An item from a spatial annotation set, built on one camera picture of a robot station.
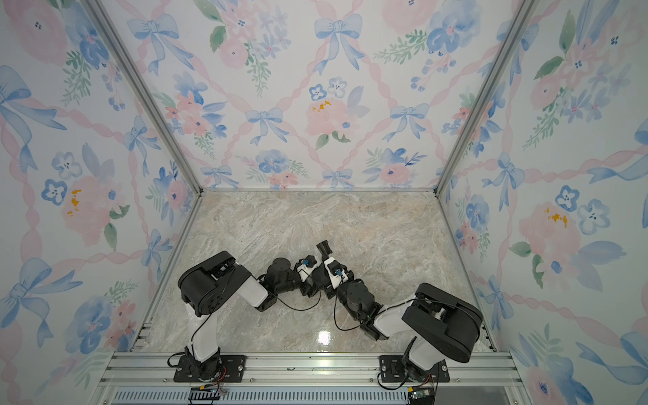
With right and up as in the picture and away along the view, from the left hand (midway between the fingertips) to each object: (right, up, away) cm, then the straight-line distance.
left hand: (324, 272), depth 92 cm
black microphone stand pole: (0, +10, -14) cm, 17 cm away
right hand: (+1, +5, -9) cm, 11 cm away
